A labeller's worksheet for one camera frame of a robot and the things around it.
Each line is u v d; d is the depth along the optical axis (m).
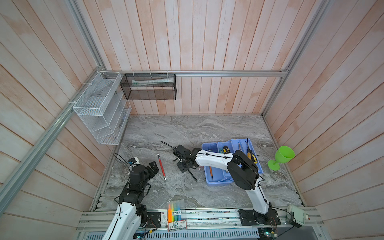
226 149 0.90
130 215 0.53
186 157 0.70
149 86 1.04
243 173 0.52
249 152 0.85
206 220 0.75
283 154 0.80
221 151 0.90
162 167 0.93
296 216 0.70
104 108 0.73
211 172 0.90
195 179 0.87
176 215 0.74
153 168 0.76
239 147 0.88
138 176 0.61
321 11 0.70
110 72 0.92
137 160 0.75
